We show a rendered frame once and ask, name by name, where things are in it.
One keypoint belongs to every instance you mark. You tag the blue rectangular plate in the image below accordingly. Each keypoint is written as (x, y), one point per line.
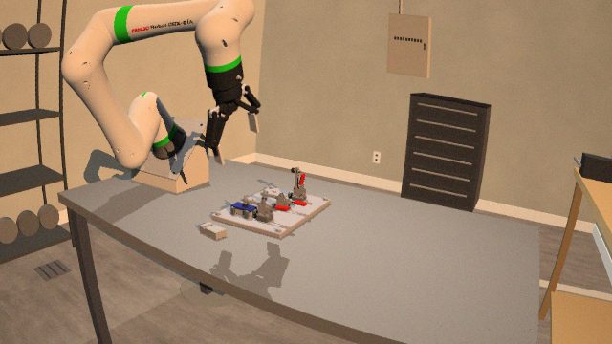
(240, 209)

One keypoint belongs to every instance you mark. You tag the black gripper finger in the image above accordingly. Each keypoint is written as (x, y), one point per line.
(215, 120)
(252, 110)

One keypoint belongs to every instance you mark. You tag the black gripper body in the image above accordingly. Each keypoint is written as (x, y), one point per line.
(223, 98)

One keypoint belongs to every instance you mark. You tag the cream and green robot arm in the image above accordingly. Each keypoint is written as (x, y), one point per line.
(217, 35)

